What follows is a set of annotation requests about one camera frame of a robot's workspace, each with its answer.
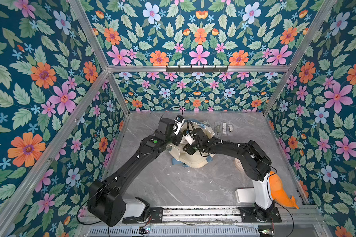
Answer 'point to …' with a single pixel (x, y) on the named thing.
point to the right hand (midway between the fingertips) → (189, 143)
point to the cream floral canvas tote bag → (190, 160)
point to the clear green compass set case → (217, 128)
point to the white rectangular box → (245, 195)
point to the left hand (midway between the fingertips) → (181, 130)
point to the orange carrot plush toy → (279, 193)
